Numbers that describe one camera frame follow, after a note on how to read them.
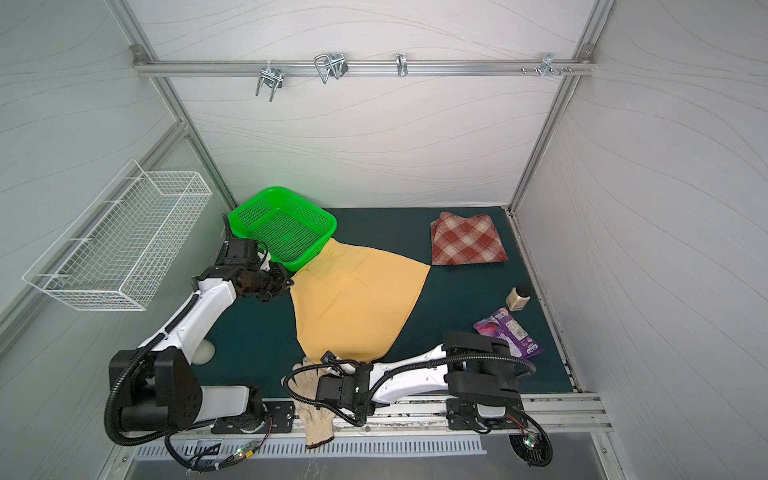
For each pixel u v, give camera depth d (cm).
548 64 76
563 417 75
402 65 78
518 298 88
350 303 99
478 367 47
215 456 69
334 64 76
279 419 73
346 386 59
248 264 68
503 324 86
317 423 72
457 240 107
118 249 69
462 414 74
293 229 114
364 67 78
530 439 72
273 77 79
